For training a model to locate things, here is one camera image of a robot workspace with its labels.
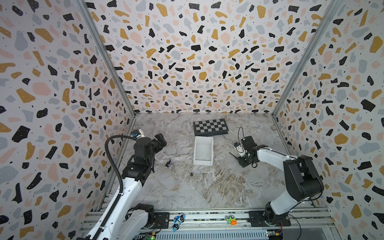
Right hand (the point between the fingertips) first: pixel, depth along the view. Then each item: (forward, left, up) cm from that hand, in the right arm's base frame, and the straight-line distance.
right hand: (243, 157), depth 95 cm
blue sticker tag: (-35, +38, +1) cm, 51 cm away
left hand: (-1, +49, +24) cm, 54 cm away
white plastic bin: (+5, +25, 0) cm, 26 cm away
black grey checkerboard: (+24, +19, +1) cm, 31 cm away
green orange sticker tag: (-34, +11, 0) cm, 36 cm away
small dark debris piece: (-11, +32, -1) cm, 34 cm away
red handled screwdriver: (0, +4, -1) cm, 4 cm away
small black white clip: (-7, +46, +3) cm, 46 cm away
